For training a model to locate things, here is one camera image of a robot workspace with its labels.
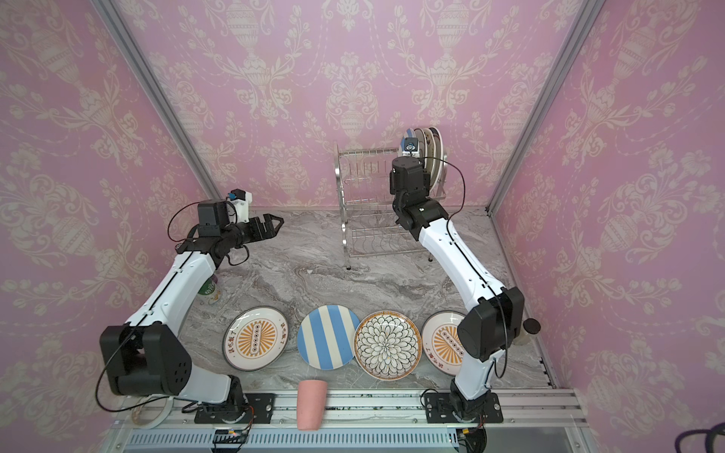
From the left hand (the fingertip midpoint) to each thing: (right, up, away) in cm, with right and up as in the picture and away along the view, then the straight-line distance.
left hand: (272, 222), depth 83 cm
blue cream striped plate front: (+15, -35, +4) cm, 39 cm away
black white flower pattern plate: (+34, -37, +1) cm, 51 cm away
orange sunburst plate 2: (+50, -37, +1) cm, 63 cm away
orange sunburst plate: (-6, -36, +2) cm, 36 cm away
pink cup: (+14, -46, -12) cm, 50 cm away
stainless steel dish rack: (+28, +1, +29) cm, 41 cm away
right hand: (+41, +15, -6) cm, 44 cm away
